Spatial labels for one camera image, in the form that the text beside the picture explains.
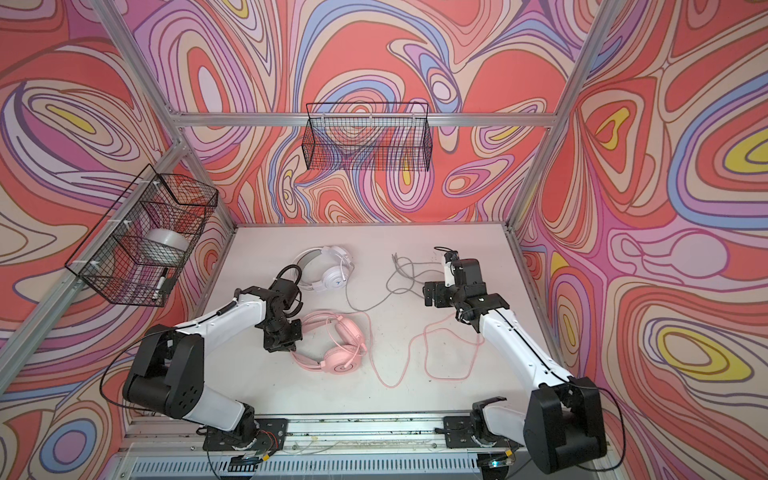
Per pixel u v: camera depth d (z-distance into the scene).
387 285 1.01
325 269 0.96
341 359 0.76
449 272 0.74
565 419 0.41
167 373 0.44
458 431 0.73
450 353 0.87
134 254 0.75
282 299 0.71
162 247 0.71
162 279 0.73
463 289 0.63
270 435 0.73
